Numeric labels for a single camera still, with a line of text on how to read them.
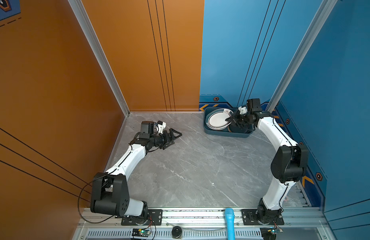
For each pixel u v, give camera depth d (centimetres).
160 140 74
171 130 75
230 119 85
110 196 42
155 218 73
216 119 96
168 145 82
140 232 71
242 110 85
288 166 49
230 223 70
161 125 80
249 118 71
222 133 106
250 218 72
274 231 69
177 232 62
